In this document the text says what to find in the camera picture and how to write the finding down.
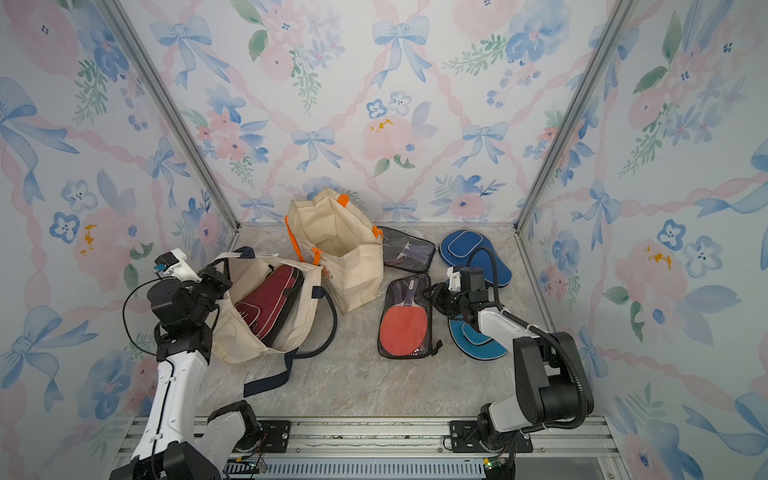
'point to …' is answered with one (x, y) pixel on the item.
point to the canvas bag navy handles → (306, 329)
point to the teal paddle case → (473, 341)
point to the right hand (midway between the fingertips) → (423, 282)
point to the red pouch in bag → (266, 304)
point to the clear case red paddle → (405, 320)
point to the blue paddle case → (457, 246)
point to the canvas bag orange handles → (343, 242)
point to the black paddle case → (405, 250)
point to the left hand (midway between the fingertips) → (228, 256)
